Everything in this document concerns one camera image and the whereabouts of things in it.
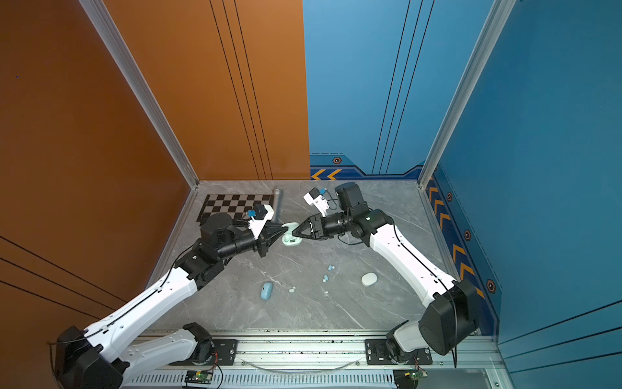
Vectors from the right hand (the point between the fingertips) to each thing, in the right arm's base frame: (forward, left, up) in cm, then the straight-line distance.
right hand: (296, 234), depth 68 cm
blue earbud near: (-1, -8, -27) cm, 28 cm away
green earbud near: (-6, +3, -27) cm, 28 cm away
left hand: (+3, +3, 0) cm, 4 cm away
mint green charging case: (0, +3, -2) cm, 3 cm away
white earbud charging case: (-1, -24, -27) cm, 37 cm away
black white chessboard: (+32, +32, -24) cm, 51 cm away
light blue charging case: (-7, +12, -25) cm, 28 cm away
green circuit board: (-30, +29, -30) cm, 52 cm away
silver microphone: (+39, +14, -24) cm, 48 cm away
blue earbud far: (+3, -10, -28) cm, 30 cm away
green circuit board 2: (-30, -34, -29) cm, 54 cm away
